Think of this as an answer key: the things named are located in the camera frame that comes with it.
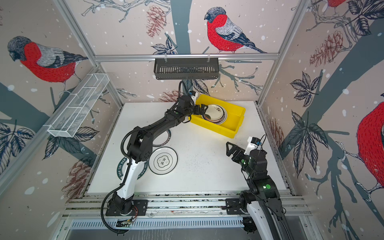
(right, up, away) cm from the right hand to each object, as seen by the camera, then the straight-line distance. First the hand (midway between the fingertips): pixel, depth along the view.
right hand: (230, 147), depth 74 cm
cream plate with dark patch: (-4, +19, +36) cm, 41 cm away
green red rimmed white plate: (-2, +12, +30) cm, 32 cm away
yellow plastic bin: (+12, +15, +36) cm, 40 cm away
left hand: (-13, +23, +20) cm, 33 cm away
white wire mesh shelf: (-81, +13, -3) cm, 82 cm away
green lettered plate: (-62, -14, +14) cm, 65 cm away
